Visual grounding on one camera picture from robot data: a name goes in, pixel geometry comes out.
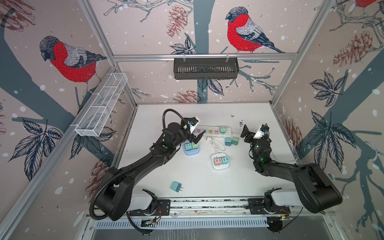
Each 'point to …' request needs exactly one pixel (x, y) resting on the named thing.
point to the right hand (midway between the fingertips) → (251, 128)
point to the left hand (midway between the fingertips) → (196, 123)
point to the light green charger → (223, 130)
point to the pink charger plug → (218, 161)
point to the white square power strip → (219, 155)
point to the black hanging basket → (206, 68)
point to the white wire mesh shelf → (95, 113)
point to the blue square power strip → (193, 152)
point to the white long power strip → (212, 131)
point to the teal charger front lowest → (176, 186)
